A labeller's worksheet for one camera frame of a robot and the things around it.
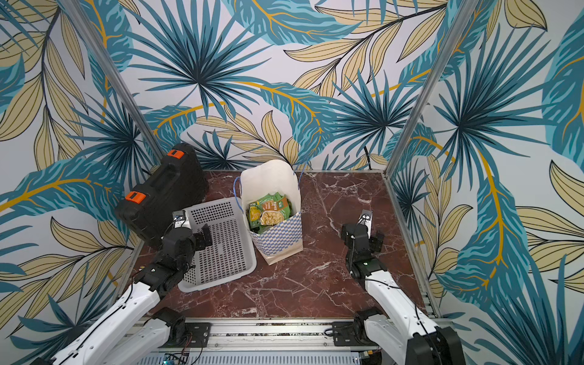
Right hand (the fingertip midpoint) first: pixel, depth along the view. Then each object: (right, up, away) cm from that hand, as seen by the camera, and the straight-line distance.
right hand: (365, 227), depth 83 cm
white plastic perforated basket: (-51, -11, +7) cm, 53 cm away
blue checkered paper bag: (-39, +18, +6) cm, 43 cm away
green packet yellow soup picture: (-36, +3, +7) cm, 37 cm away
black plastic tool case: (-70, +17, +3) cm, 72 cm away
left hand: (-61, -1, -4) cm, 61 cm away
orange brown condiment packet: (-42, +3, +9) cm, 43 cm away
